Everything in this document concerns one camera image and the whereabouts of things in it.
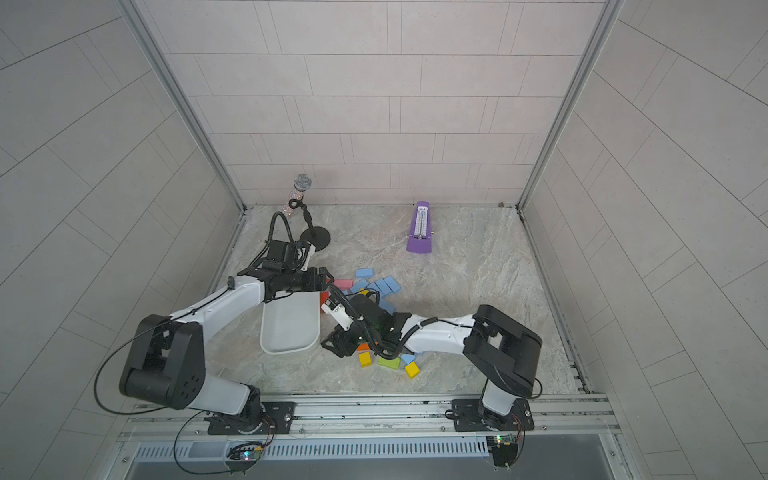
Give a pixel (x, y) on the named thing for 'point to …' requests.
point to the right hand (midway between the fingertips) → (331, 339)
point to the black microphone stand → (318, 236)
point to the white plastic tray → (291, 323)
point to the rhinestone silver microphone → (302, 182)
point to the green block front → (391, 363)
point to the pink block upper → (345, 284)
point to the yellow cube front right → (412, 370)
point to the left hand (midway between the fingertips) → (328, 275)
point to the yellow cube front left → (365, 359)
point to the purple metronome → (420, 239)
